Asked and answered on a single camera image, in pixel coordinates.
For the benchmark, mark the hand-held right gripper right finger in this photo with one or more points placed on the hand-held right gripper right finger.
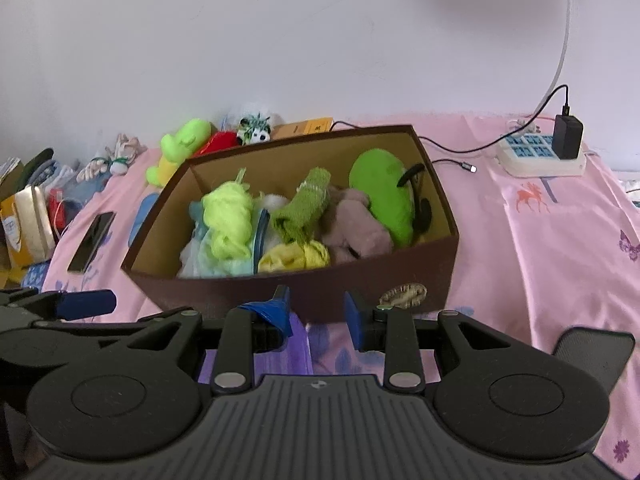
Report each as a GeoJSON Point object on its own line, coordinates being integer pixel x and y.
{"type": "Point", "coordinates": [356, 322]}

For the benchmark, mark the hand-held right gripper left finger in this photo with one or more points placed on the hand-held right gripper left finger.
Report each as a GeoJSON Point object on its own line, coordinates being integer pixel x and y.
{"type": "Point", "coordinates": [275, 312]}

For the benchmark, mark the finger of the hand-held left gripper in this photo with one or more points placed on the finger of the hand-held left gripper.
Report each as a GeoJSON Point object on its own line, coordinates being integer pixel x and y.
{"type": "Point", "coordinates": [85, 305]}

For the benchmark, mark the brown cardboard box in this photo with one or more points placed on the brown cardboard box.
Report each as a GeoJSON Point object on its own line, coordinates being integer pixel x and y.
{"type": "Point", "coordinates": [330, 285]}

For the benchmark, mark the brownish grey plush toy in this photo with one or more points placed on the brownish grey plush toy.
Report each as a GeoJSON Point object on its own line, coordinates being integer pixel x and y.
{"type": "Point", "coordinates": [355, 230]}

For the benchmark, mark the green towel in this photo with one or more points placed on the green towel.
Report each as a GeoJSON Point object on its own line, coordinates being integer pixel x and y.
{"type": "Point", "coordinates": [302, 210]}

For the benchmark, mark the neon yellow fluffy plush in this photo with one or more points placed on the neon yellow fluffy plush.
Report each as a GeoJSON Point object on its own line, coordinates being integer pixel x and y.
{"type": "Point", "coordinates": [230, 215]}

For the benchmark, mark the white plush toy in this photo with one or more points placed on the white plush toy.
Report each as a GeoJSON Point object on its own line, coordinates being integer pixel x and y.
{"type": "Point", "coordinates": [272, 202]}

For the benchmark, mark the black headphones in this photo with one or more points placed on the black headphones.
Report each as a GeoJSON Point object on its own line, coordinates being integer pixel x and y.
{"type": "Point", "coordinates": [425, 212]}

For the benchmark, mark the bright green plush toy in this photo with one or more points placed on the bright green plush toy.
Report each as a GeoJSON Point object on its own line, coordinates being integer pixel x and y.
{"type": "Point", "coordinates": [380, 185]}

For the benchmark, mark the red packet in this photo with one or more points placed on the red packet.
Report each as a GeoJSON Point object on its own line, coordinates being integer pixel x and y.
{"type": "Point", "coordinates": [57, 215]}

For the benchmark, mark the cream paper bag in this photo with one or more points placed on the cream paper bag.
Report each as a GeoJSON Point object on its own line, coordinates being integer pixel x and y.
{"type": "Point", "coordinates": [30, 225]}

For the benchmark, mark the blue glasses case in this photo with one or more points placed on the blue glasses case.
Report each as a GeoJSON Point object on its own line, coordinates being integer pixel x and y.
{"type": "Point", "coordinates": [142, 220]}

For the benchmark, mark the blue cloth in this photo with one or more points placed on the blue cloth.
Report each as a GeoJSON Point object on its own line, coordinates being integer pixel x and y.
{"type": "Point", "coordinates": [85, 190]}

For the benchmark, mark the clear plastic bag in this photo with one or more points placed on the clear plastic bag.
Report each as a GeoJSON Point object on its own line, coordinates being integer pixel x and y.
{"type": "Point", "coordinates": [60, 177]}

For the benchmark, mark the small beige doll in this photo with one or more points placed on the small beige doll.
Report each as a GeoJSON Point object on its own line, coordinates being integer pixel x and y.
{"type": "Point", "coordinates": [90, 170]}
{"type": "Point", "coordinates": [122, 152]}

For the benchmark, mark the dark cap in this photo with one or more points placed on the dark cap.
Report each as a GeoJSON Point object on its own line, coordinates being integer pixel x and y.
{"type": "Point", "coordinates": [40, 160]}

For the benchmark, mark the small panda plush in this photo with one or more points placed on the small panda plush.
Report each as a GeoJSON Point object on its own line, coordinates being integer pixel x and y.
{"type": "Point", "coordinates": [257, 135]}

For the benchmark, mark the red plush toy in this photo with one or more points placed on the red plush toy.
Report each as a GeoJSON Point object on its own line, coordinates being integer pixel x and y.
{"type": "Point", "coordinates": [220, 141]}

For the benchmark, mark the pink bed sheet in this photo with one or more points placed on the pink bed sheet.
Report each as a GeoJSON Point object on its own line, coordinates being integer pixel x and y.
{"type": "Point", "coordinates": [525, 260]}

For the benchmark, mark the green and yellow frog plush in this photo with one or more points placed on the green and yellow frog plush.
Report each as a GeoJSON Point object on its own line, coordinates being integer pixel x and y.
{"type": "Point", "coordinates": [185, 135]}

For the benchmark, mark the white power strip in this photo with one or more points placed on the white power strip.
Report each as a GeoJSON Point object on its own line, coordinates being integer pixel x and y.
{"type": "Point", "coordinates": [530, 161]}

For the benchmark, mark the black charger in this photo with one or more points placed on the black charger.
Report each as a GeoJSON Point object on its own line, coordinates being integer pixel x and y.
{"type": "Point", "coordinates": [567, 135]}

